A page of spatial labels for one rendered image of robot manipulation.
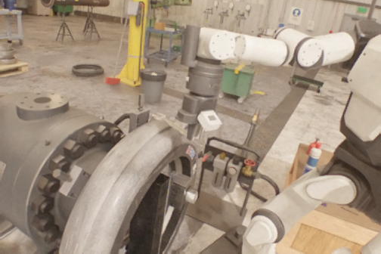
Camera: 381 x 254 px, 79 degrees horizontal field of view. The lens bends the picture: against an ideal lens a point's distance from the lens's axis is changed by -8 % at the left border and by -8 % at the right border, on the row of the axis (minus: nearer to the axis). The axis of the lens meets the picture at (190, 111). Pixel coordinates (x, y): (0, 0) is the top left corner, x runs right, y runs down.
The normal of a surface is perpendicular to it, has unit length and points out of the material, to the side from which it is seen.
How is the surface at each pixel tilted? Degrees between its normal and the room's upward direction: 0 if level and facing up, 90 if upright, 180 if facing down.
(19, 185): 63
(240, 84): 90
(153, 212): 86
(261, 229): 90
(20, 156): 46
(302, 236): 90
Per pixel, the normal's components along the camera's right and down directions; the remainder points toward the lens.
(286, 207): -0.72, 0.18
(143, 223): -0.41, 0.24
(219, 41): 0.33, 0.36
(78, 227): -0.25, -0.28
